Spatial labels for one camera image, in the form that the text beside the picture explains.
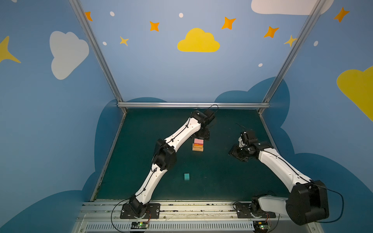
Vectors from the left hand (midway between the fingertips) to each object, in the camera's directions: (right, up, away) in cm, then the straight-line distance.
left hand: (202, 137), depth 91 cm
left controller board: (-33, -42, -20) cm, 57 cm away
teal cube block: (-10, -22, -6) cm, 25 cm away
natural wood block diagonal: (-3, -8, +7) cm, 11 cm away
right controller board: (+27, -43, -19) cm, 54 cm away
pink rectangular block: (-2, -3, +2) cm, 4 cm away
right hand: (+17, -8, -5) cm, 20 cm away
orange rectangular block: (-3, -6, +5) cm, 8 cm away
